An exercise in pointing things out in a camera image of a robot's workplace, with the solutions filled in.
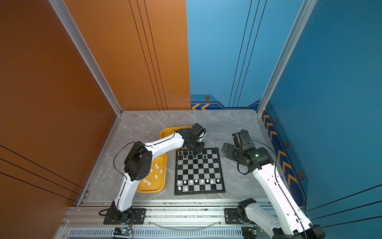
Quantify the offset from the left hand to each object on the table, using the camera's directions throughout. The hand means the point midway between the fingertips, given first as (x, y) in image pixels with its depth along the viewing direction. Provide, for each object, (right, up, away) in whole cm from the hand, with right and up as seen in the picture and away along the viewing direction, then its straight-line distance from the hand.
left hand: (203, 147), depth 93 cm
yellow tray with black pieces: (-24, +9, +12) cm, 28 cm away
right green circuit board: (+21, -37, -23) cm, 48 cm away
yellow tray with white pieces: (-28, -18, -7) cm, 34 cm away
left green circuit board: (-40, -37, -22) cm, 59 cm away
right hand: (+12, +1, -19) cm, 22 cm away
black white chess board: (-3, -14, -6) cm, 16 cm away
